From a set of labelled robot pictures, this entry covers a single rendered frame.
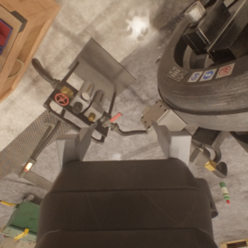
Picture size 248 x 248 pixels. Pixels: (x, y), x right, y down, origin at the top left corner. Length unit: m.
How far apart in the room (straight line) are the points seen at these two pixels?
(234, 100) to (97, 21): 1.03
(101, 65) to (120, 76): 0.16
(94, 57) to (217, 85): 1.03
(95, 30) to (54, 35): 0.29
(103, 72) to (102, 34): 0.26
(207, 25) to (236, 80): 0.18
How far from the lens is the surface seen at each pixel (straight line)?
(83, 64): 1.37
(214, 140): 0.50
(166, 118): 0.53
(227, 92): 0.40
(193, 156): 0.51
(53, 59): 1.46
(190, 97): 0.46
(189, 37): 0.55
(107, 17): 1.25
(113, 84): 1.39
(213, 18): 0.54
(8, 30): 0.94
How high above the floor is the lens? 1.21
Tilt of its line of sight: 48 degrees down
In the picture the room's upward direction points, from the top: 171 degrees counter-clockwise
